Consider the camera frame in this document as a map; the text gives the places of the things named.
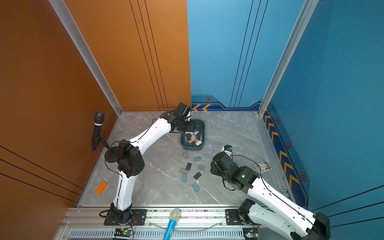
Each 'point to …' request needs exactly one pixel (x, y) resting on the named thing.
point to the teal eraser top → (197, 158)
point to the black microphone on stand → (111, 153)
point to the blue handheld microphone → (174, 216)
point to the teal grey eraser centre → (200, 167)
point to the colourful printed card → (264, 166)
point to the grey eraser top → (185, 155)
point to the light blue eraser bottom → (195, 187)
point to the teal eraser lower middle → (184, 178)
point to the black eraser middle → (188, 166)
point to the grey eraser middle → (183, 170)
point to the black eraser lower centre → (197, 176)
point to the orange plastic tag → (101, 187)
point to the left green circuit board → (121, 232)
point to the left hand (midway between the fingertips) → (194, 125)
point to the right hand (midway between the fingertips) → (213, 165)
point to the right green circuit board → (250, 233)
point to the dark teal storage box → (194, 140)
